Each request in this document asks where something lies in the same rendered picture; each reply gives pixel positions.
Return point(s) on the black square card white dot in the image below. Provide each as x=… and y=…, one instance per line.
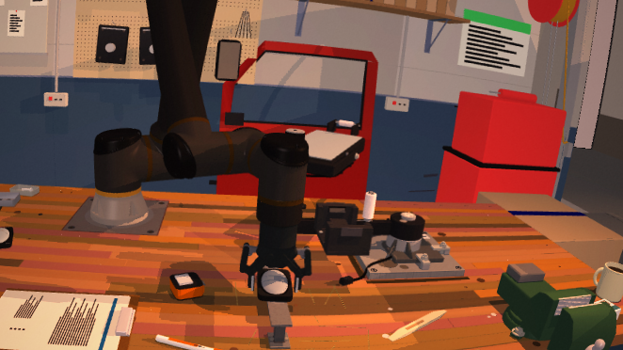
x=146, y=46
x=112, y=44

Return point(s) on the black case with white glass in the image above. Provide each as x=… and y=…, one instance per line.
x=5, y=237

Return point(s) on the grey metal stand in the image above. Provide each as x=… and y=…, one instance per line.
x=280, y=318

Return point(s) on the green bench vise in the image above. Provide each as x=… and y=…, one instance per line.
x=545, y=311

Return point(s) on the black mirror housing grey glass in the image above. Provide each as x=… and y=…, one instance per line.
x=333, y=148

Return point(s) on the grey clamp block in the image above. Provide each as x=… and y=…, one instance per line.
x=443, y=248
x=424, y=261

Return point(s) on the grey shallow tray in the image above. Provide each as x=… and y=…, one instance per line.
x=24, y=190

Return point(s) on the grey square base plate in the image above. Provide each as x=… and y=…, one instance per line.
x=156, y=214

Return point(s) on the grey rectangular block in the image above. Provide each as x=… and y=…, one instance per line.
x=525, y=273

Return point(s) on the black fork block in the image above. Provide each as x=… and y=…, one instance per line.
x=348, y=238

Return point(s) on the white poster green header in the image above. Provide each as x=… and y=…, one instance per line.
x=494, y=46

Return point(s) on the white upright cylinder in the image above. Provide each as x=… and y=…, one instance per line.
x=370, y=204

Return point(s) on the black round pivot drum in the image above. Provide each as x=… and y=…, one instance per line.
x=407, y=227

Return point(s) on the white door frame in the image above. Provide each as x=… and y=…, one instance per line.
x=596, y=73

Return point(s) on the white mug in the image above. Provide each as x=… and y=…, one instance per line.
x=611, y=282

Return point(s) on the red truck door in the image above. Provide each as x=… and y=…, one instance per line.
x=370, y=121

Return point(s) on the wooden shelf blue brackets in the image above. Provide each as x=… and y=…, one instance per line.
x=389, y=7

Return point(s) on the orange case with white glass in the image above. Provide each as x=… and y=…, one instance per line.
x=187, y=286

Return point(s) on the white clipboard clip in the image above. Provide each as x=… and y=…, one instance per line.
x=125, y=321

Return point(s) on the white round knob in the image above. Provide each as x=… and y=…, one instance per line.
x=295, y=131

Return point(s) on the white paper notice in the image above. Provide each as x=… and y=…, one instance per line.
x=16, y=23

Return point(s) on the white wall socket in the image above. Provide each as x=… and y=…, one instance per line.
x=397, y=104
x=56, y=99

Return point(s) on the white printed paper clipboard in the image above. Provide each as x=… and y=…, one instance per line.
x=58, y=318

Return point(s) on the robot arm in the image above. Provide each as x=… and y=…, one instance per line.
x=180, y=97

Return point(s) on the white and orange pen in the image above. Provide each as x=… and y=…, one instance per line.
x=180, y=343

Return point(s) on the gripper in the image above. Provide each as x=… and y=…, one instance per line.
x=279, y=233

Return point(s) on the tan pegboard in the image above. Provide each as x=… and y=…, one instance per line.
x=126, y=12

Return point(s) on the grey device base plate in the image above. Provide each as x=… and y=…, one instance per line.
x=413, y=267

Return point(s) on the black door mirror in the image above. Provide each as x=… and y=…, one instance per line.
x=228, y=60

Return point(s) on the black square holder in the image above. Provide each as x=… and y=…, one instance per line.
x=337, y=211

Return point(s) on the white roller black bracket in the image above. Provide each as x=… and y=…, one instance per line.
x=346, y=123

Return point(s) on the black framed round spot glass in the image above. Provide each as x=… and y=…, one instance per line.
x=275, y=283

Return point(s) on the grey small block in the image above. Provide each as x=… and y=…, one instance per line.
x=9, y=199

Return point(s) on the cardboard box with blue tape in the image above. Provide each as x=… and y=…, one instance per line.
x=559, y=219

